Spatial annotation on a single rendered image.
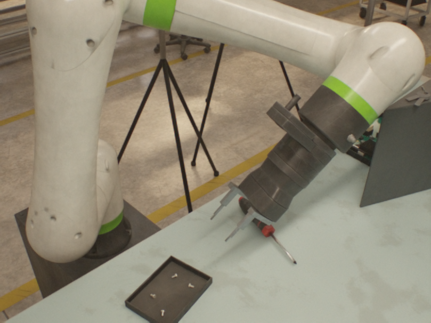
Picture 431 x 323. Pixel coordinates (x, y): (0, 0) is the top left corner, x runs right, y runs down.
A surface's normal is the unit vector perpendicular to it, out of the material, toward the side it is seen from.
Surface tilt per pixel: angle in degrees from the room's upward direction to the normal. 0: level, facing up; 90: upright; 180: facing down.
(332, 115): 54
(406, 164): 90
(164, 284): 0
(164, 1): 87
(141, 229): 0
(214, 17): 87
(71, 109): 98
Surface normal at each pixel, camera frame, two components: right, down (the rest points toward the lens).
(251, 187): -0.65, -0.41
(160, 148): 0.00, -0.82
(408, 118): 0.32, 0.55
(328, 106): -0.48, -0.22
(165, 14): -0.08, 0.79
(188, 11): 0.04, 0.63
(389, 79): -0.04, 0.46
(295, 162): -0.22, 0.04
